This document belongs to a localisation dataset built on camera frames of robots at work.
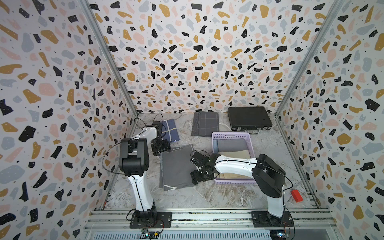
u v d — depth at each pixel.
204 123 1.14
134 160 0.54
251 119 1.14
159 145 0.83
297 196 0.80
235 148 0.98
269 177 0.49
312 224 0.73
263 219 0.74
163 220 0.74
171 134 1.09
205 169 0.65
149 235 0.71
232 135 1.04
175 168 0.93
